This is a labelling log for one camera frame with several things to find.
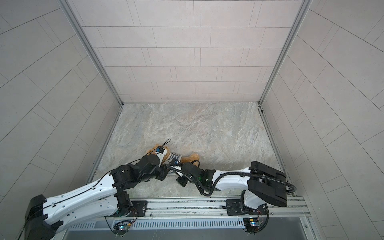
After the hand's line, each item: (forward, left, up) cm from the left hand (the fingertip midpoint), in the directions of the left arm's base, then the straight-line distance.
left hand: (173, 168), depth 75 cm
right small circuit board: (-23, -37, -9) cm, 45 cm away
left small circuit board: (-24, +20, -5) cm, 32 cm away
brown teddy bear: (+7, -7, -4) cm, 10 cm away
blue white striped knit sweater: (+7, +2, -1) cm, 8 cm away
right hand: (-2, 0, -4) cm, 4 cm away
